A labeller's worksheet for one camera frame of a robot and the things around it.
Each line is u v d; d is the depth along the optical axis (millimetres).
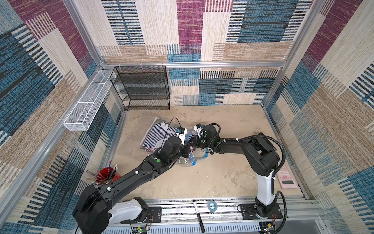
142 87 1095
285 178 831
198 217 727
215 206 770
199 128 893
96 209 387
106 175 777
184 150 697
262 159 527
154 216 733
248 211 729
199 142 843
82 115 715
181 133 673
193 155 946
